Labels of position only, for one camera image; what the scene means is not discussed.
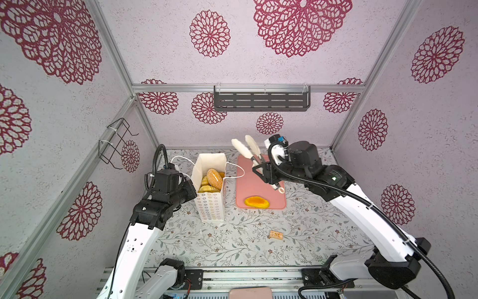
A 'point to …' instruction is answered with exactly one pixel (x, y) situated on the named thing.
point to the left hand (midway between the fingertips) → (193, 190)
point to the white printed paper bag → (211, 205)
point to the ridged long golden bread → (208, 189)
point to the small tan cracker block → (276, 235)
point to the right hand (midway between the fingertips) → (261, 163)
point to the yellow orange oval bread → (257, 202)
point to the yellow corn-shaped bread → (205, 181)
